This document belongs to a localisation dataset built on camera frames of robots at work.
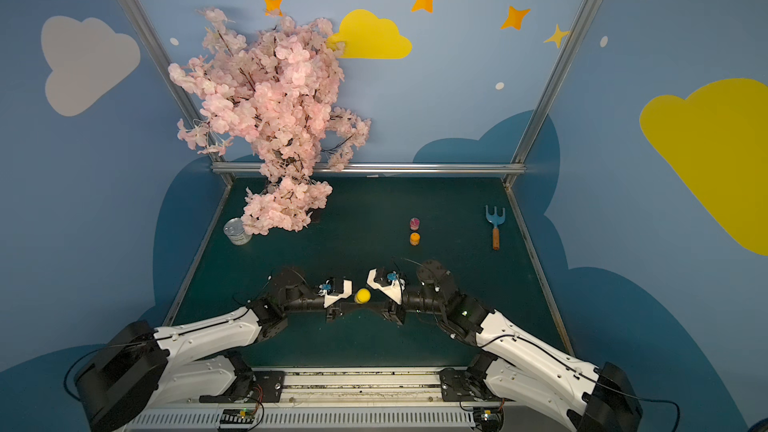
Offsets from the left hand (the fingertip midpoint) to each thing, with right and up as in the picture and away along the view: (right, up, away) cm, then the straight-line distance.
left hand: (368, 291), depth 74 cm
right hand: (+1, +2, -3) cm, 4 cm away
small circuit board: (-33, -31, -1) cm, 45 cm away
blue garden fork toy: (+45, +16, +34) cm, 58 cm away
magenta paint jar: (+14, +15, +30) cm, 37 cm away
